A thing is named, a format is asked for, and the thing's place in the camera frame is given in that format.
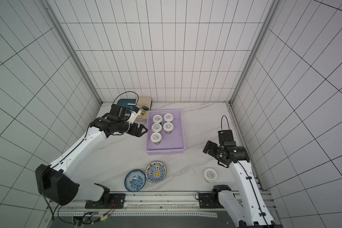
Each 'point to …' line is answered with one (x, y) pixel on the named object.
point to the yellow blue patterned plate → (156, 172)
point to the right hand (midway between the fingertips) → (207, 149)
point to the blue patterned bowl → (135, 180)
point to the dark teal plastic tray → (124, 103)
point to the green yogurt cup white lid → (157, 118)
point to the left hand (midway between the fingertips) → (139, 131)
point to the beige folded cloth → (144, 104)
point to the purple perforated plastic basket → (165, 132)
